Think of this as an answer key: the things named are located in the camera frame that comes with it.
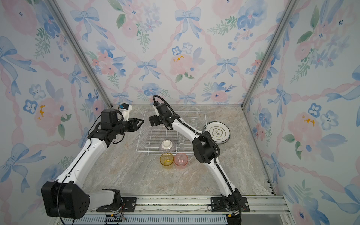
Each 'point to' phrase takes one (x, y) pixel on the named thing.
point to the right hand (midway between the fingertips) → (155, 116)
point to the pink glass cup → (181, 160)
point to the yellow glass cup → (166, 160)
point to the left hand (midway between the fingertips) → (141, 119)
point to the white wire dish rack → (176, 141)
